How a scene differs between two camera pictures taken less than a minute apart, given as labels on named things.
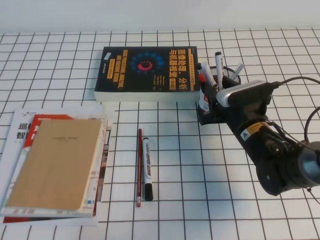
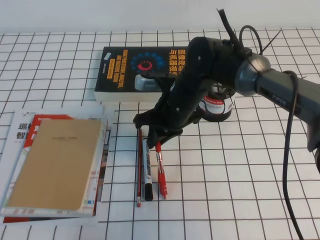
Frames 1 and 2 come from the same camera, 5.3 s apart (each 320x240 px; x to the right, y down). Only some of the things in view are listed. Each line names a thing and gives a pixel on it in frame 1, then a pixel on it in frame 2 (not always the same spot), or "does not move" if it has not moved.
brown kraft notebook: (59, 170) does not move
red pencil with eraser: (139, 165) does not move
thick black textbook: (147, 74) does not move
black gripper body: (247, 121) -> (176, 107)
